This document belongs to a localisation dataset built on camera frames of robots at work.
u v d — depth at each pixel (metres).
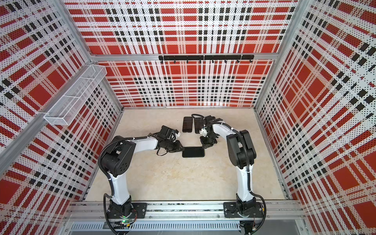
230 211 0.72
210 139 0.86
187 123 1.12
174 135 0.90
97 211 0.75
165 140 0.82
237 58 0.89
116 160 0.52
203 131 0.93
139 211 0.73
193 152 0.94
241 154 0.55
